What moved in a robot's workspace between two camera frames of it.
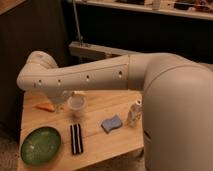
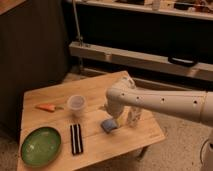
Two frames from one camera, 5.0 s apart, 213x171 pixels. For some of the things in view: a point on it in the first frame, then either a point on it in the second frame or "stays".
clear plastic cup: (76, 104) stays
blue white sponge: (110, 124) stays
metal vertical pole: (77, 23) stays
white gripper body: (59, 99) → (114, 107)
